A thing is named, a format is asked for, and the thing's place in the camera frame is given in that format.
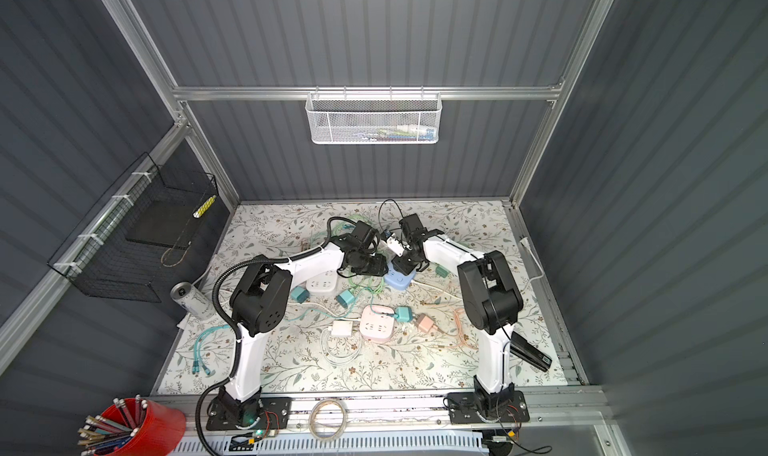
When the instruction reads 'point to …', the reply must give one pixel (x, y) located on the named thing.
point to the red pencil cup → (140, 427)
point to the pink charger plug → (424, 322)
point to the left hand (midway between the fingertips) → (383, 270)
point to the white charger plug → (342, 328)
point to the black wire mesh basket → (146, 225)
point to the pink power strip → (376, 322)
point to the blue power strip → (396, 280)
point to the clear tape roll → (327, 419)
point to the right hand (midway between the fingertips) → (405, 262)
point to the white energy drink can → (189, 298)
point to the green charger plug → (439, 270)
